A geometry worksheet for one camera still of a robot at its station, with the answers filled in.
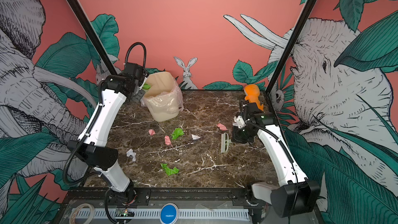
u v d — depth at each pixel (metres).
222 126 1.01
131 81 0.57
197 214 0.70
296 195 0.37
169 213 0.69
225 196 0.75
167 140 0.93
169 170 0.82
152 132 0.96
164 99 0.83
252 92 1.14
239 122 0.71
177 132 0.95
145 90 0.70
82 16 0.80
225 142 0.82
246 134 0.62
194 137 0.95
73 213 0.69
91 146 0.43
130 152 0.86
